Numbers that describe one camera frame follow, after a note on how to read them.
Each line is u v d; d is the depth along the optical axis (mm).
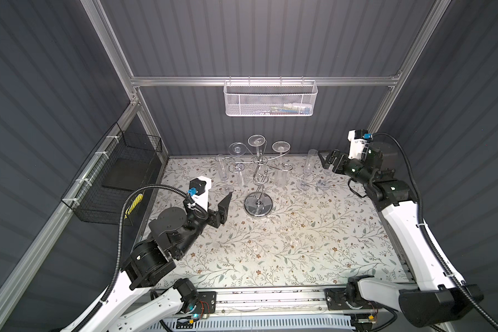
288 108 914
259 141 823
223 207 510
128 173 756
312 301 754
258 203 980
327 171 631
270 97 1236
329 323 708
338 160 608
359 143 607
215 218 513
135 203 708
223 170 929
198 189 453
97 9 690
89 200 653
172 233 397
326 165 631
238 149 784
